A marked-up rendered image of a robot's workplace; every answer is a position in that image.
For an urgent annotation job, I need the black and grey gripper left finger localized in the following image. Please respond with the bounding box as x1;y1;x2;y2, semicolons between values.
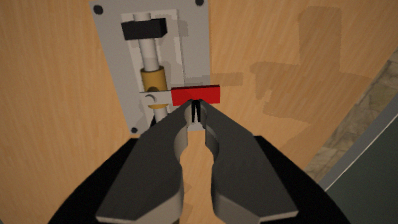
47;99;196;224

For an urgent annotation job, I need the grey metal mounting plate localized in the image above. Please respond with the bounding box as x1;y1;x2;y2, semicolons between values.
88;0;210;135

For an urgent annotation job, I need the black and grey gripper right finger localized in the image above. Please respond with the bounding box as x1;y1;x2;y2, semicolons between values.
196;99;351;224

